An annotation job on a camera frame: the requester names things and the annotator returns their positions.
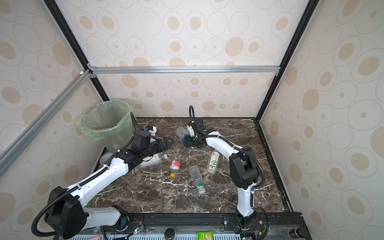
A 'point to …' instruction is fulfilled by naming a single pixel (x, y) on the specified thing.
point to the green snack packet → (205, 235)
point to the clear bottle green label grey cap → (214, 161)
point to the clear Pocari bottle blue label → (181, 132)
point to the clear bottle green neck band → (197, 178)
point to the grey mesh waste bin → (110, 121)
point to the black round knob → (169, 233)
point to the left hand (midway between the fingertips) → (172, 140)
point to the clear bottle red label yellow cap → (174, 166)
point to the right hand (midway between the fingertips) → (188, 142)
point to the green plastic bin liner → (110, 122)
